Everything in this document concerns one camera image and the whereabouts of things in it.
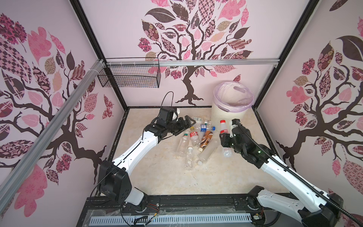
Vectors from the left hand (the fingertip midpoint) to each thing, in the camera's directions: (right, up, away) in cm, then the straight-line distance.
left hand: (191, 126), depth 77 cm
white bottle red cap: (+18, -13, -7) cm, 23 cm away
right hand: (+17, -3, -1) cm, 18 cm away
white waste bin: (+19, +7, +14) cm, 24 cm away
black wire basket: (-51, +42, +45) cm, 80 cm away
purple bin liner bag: (+32, +21, +24) cm, 45 cm away
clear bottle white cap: (+12, -18, +16) cm, 27 cm away
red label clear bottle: (+3, -9, +23) cm, 25 cm away
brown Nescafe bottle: (+11, -9, +18) cm, 23 cm away
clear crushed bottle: (0, -22, +13) cm, 26 cm away
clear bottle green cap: (-5, -14, +20) cm, 25 cm away
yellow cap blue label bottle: (+9, -2, +23) cm, 25 cm away
